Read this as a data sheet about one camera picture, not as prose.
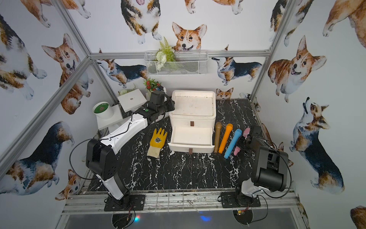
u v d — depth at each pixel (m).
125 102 0.91
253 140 0.66
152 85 0.92
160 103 0.67
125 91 1.06
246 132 0.98
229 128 1.01
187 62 0.92
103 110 0.85
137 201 0.74
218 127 1.00
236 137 0.97
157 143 0.95
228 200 0.73
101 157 0.45
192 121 0.82
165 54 0.82
